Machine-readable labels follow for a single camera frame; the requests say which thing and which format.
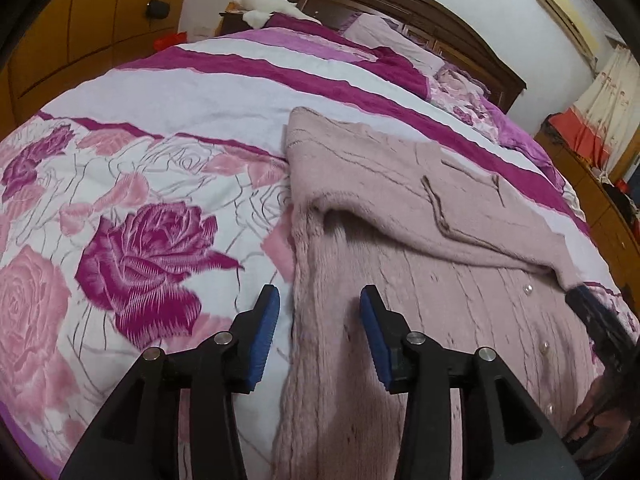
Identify pink knitted cardigan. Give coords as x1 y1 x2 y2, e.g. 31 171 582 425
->
273 107 597 479

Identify clothes pile on cabinet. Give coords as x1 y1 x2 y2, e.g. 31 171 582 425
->
582 168 639 231

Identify person's right hand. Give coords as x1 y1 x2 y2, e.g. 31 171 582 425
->
567 372 632 448

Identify wooden drawer cabinet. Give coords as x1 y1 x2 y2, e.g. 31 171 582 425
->
535 128 639 311

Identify cream and red curtain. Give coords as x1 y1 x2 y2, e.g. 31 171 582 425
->
549 44 639 174

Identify floral purple bed quilt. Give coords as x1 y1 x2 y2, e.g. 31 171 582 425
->
0 8 640 480

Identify purple ruffled pillow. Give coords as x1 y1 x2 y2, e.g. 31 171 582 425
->
426 63 495 128

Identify red bag on floor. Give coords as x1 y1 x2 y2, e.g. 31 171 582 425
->
153 32 188 52

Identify light purple pillow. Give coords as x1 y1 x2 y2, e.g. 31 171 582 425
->
341 13 445 77

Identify wooden wardrobe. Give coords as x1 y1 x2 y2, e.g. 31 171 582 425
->
1 0 183 136

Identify dark wooden nightstand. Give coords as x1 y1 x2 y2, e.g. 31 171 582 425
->
215 11 250 36

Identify small black bag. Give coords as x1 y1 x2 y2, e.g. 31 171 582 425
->
145 0 170 21

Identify white plush toy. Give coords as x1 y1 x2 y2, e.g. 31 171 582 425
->
231 0 320 29

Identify dark wooden headboard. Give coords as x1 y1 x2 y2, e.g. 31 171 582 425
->
290 0 526 112

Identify wall air conditioner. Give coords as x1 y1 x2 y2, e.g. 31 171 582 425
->
537 0 599 65

